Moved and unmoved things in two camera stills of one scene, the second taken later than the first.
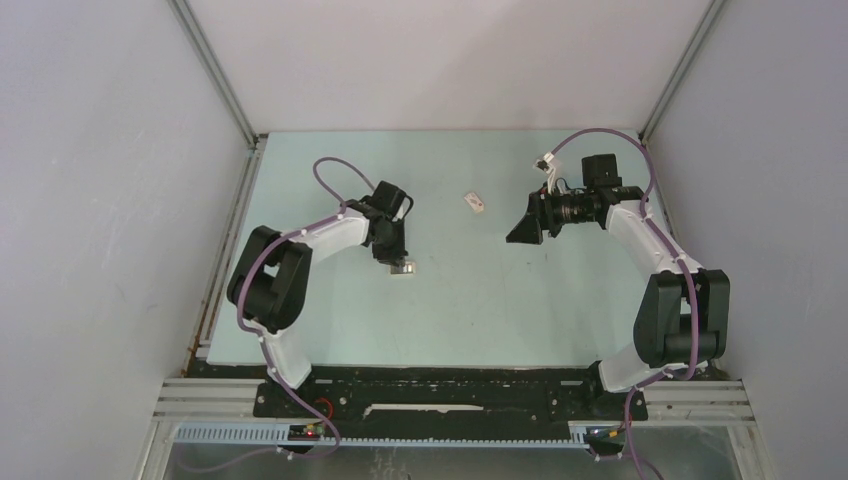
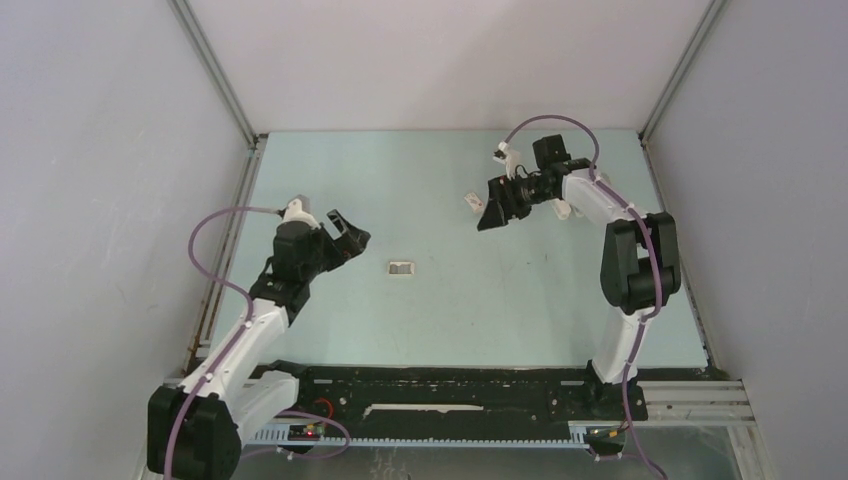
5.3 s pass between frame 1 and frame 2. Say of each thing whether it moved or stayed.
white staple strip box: stayed
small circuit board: stayed
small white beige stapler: stayed
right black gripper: moved
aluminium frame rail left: stayed
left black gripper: moved
